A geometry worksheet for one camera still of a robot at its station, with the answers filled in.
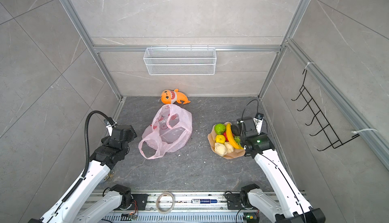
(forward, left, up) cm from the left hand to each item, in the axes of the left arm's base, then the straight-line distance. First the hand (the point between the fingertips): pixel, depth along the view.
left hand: (122, 130), depth 76 cm
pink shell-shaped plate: (-7, -61, -19) cm, 64 cm away
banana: (0, -59, -14) cm, 60 cm away
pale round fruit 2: (-5, -57, -16) cm, 59 cm away
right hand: (-3, -68, -1) cm, 68 cm away
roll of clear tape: (-30, -18, -19) cm, 40 cm away
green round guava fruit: (+6, -52, -12) cm, 54 cm away
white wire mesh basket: (+48, -26, +8) cm, 55 cm away
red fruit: (+2, -56, -15) cm, 58 cm away
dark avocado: (+6, -62, -14) cm, 64 cm away
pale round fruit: (-7, -51, -12) cm, 53 cm away
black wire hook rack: (-10, -94, +11) cm, 95 cm away
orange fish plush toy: (+36, -19, -13) cm, 43 cm away
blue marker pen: (-30, -40, -20) cm, 54 cm away
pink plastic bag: (+10, -20, -20) cm, 30 cm away
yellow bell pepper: (+1, -52, -15) cm, 54 cm away
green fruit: (0, -62, -14) cm, 64 cm away
